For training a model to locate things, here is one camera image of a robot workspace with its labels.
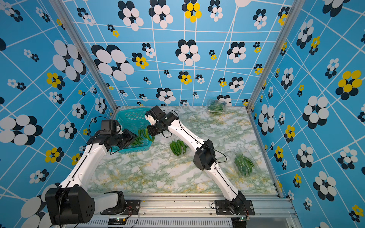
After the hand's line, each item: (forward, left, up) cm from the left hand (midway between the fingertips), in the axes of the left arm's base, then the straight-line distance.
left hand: (138, 134), depth 82 cm
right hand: (+5, -7, -3) cm, 9 cm away
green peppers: (+6, +4, -15) cm, 17 cm away
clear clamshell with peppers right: (-13, -63, -14) cm, 66 cm away
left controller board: (-40, +7, -20) cm, 45 cm away
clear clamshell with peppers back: (+35, -54, -12) cm, 65 cm away
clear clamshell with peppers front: (0, -23, -15) cm, 27 cm away
